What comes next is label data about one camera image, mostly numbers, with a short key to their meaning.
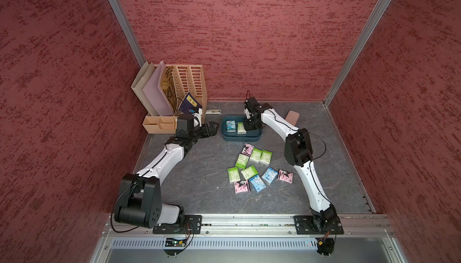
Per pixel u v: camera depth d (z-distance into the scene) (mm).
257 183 831
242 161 907
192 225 751
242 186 827
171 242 721
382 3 759
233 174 855
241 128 1025
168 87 1008
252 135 1029
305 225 734
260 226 756
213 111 1129
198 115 786
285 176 855
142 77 901
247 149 947
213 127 782
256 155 926
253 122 900
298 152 635
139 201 420
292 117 1111
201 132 768
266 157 921
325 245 695
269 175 853
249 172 873
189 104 1043
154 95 918
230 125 1039
